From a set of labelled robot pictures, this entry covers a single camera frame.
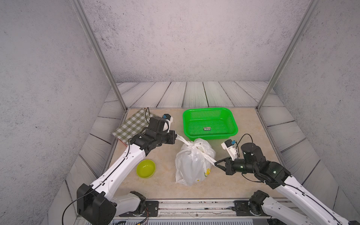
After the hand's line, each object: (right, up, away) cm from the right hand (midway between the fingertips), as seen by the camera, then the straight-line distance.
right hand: (217, 165), depth 67 cm
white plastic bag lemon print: (-11, +2, +1) cm, 11 cm away
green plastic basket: (+4, +18, +44) cm, 48 cm away
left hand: (-19, +14, +9) cm, 25 cm away
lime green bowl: (-39, -8, +18) cm, 43 cm away
